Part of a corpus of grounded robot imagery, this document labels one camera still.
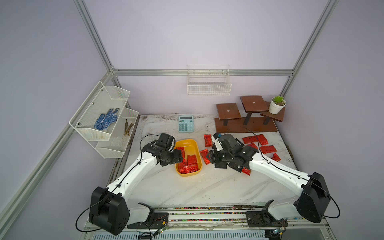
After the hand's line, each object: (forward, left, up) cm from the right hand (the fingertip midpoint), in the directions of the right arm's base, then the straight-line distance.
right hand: (211, 157), depth 81 cm
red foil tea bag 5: (+5, -42, -11) cm, 44 cm away
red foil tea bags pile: (+1, +14, -11) cm, 18 cm away
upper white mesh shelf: (+15, +60, +18) cm, 64 cm away
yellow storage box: (+14, +12, -12) cm, 22 cm away
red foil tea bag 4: (+13, -41, -14) cm, 45 cm away
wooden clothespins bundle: (+22, +53, +1) cm, 58 cm away
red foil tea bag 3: (+16, -31, -13) cm, 37 cm away
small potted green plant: (+31, -43, +10) cm, 54 cm away
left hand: (-1, +20, -2) cm, 20 cm away
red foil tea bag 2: (+20, -39, -13) cm, 46 cm away
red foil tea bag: (+21, -30, -14) cm, 39 cm away
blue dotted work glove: (+13, +56, +18) cm, 60 cm away
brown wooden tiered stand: (+33, -38, -5) cm, 51 cm away
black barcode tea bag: (+2, -7, -13) cm, 15 cm away
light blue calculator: (+35, +16, -11) cm, 40 cm away
